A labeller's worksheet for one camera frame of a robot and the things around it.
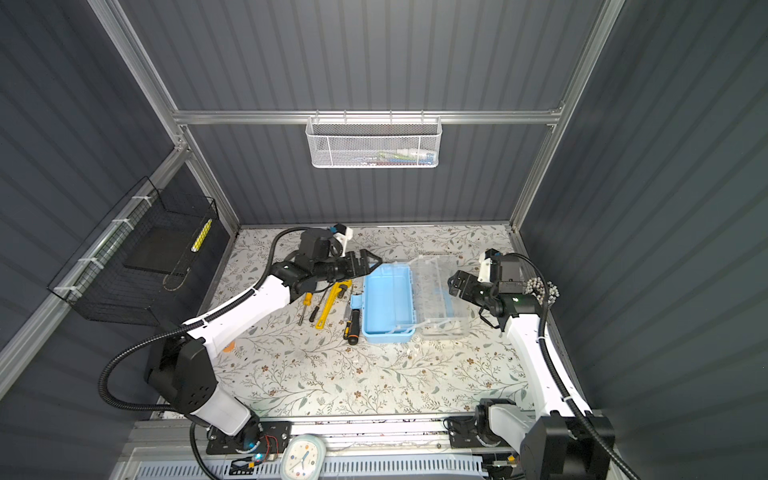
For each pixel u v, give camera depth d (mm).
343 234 754
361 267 721
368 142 1119
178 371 429
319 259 657
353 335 888
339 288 1004
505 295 598
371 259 751
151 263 735
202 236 804
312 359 867
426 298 1001
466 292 709
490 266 654
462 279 723
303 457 693
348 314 960
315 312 955
